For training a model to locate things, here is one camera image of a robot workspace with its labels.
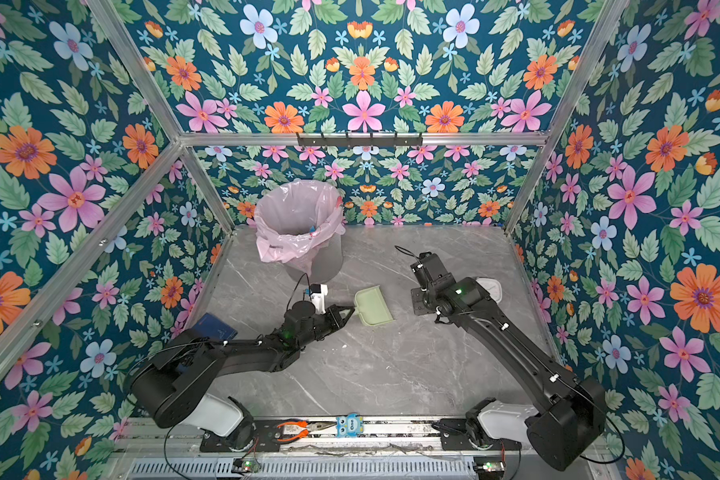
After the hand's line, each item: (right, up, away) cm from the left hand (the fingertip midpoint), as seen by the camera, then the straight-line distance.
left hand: (359, 305), depth 83 cm
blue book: (-47, -8, +8) cm, 48 cm away
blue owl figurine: (-2, -29, -9) cm, 30 cm away
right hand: (+18, +3, -4) cm, 18 cm away
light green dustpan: (+4, -3, +12) cm, 13 cm away
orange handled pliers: (-13, -30, -8) cm, 33 cm away
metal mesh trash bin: (-14, +11, +26) cm, 31 cm away
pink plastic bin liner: (-24, +27, +19) cm, 40 cm away
